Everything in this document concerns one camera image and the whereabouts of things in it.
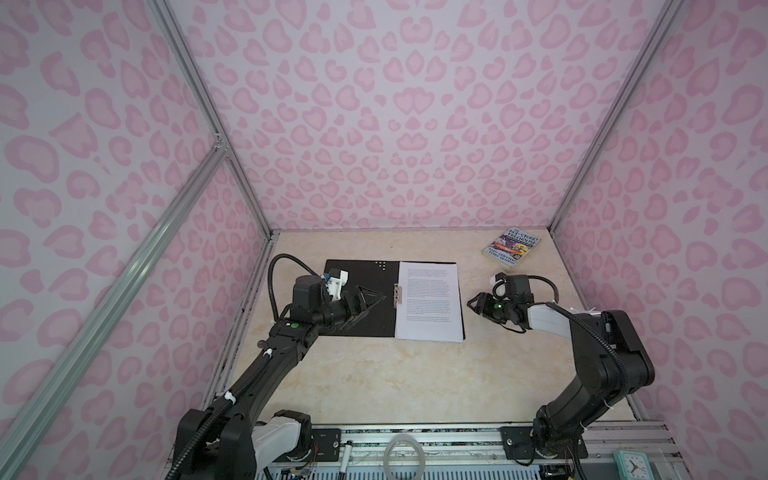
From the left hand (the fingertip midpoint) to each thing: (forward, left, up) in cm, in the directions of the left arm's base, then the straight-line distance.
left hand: (376, 300), depth 77 cm
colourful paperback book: (+33, -49, -18) cm, 61 cm away
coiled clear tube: (-28, -4, -19) cm, 34 cm away
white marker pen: (-32, +8, -18) cm, 38 cm away
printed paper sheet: (+11, -17, -20) cm, 29 cm away
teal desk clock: (-35, -59, -18) cm, 70 cm away
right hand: (+8, -30, -17) cm, 36 cm away
